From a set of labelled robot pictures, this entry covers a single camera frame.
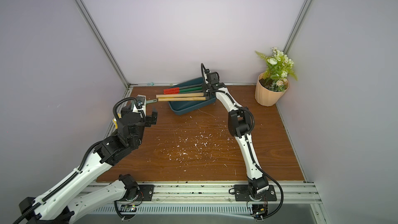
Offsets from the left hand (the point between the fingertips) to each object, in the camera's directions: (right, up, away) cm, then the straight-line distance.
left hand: (144, 105), depth 68 cm
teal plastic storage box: (+10, -4, +42) cm, 43 cm away
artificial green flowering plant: (+72, +21, +22) cm, 78 cm away
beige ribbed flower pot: (+67, +4, +29) cm, 74 cm away
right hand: (+29, +15, +37) cm, 49 cm away
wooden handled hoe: (+12, +2, +36) cm, 38 cm away
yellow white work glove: (-32, -14, +33) cm, 48 cm away
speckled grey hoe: (+7, +8, +41) cm, 42 cm away
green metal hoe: (+11, +10, +42) cm, 44 cm away
